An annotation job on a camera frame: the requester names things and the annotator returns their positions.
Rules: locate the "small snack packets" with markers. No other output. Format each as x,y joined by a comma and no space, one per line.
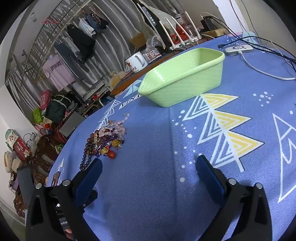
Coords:
151,56

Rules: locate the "black jacket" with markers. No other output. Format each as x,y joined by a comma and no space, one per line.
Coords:
81,39

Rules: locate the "grey-blue long-sleeve shirt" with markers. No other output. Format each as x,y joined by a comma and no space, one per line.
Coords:
67,52

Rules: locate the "pink shopping bag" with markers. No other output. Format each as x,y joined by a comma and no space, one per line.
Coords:
45,99

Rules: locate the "grey laptop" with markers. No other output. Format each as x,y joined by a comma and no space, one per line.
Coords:
71,125

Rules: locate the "pink t-shirt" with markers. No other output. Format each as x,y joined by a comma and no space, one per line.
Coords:
57,71

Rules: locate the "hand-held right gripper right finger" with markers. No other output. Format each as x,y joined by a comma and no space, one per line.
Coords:
211,183

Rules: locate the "blue printed tablecloth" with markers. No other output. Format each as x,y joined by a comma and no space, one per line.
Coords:
161,162

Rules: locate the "white enamel mug red star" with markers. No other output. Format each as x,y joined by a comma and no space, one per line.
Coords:
135,62

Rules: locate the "clear plastic bag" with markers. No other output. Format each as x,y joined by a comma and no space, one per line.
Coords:
153,45

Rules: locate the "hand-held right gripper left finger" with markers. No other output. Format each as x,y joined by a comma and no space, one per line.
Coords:
89,183

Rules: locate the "green plastic basket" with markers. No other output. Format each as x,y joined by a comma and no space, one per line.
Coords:
185,85

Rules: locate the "pile of beaded jewelry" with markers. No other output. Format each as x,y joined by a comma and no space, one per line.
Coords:
104,139

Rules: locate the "black monitor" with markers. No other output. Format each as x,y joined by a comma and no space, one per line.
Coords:
151,20

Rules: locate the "black power adapter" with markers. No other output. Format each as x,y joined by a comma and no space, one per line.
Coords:
208,23

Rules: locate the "white router with antennas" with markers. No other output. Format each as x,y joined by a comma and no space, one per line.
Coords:
182,37

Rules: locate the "red box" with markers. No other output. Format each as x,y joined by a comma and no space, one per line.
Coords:
22,149

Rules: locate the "beige sack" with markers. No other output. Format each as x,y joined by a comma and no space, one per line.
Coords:
116,80

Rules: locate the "smartphone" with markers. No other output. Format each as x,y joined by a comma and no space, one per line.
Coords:
56,179

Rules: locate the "green shopping bag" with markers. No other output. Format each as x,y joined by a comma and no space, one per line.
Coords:
37,115

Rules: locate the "dark green duffel bag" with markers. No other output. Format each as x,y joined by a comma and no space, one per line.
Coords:
59,107

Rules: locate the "cardboard box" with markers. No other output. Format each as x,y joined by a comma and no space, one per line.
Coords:
138,40

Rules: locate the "grey curtain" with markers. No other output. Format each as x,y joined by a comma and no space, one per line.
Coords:
111,46

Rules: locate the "metal clothes rack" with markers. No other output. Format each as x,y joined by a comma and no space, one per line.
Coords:
46,34

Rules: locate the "small white electronic device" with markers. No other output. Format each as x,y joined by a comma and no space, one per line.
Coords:
238,49

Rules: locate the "red plastic bag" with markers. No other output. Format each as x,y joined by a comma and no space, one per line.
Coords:
179,34

